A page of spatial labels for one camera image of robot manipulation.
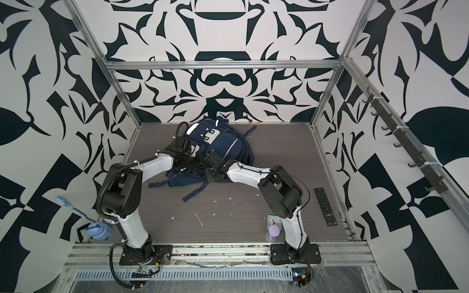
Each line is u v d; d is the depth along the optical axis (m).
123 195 0.49
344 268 0.73
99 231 0.73
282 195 0.50
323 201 0.87
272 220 0.81
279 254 0.74
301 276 0.71
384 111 0.64
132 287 0.67
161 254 0.73
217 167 0.72
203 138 1.02
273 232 0.71
